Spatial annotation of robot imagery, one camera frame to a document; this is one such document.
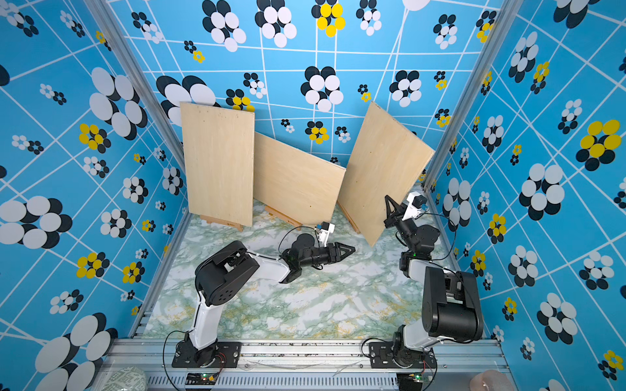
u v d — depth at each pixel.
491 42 0.74
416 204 0.68
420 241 0.64
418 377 0.70
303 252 0.72
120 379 0.67
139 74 0.82
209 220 1.05
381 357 0.73
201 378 0.72
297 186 0.94
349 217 1.02
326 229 0.84
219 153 0.90
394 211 0.75
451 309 0.45
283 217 1.02
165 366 0.71
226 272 0.55
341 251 0.84
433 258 0.69
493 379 0.68
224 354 0.74
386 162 0.77
